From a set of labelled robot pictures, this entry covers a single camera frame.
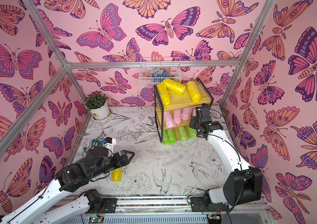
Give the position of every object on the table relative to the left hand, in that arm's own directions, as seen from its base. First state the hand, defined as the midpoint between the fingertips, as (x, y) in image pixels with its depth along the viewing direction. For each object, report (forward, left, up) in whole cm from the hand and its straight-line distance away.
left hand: (131, 155), depth 68 cm
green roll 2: (+23, -22, -18) cm, 36 cm away
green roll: (+23, -18, -18) cm, 34 cm away
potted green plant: (+42, +32, -5) cm, 53 cm away
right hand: (+23, -36, -1) cm, 43 cm away
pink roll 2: (+26, -24, -1) cm, 36 cm away
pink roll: (+24, -19, -2) cm, 31 cm away
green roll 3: (+23, -30, -19) cm, 42 cm away
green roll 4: (+26, -37, -19) cm, 49 cm away
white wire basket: (+56, -9, +12) cm, 58 cm away
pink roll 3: (+29, -30, -1) cm, 42 cm away
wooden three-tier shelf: (+26, -22, +10) cm, 36 cm away
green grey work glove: (+19, +32, -20) cm, 42 cm away
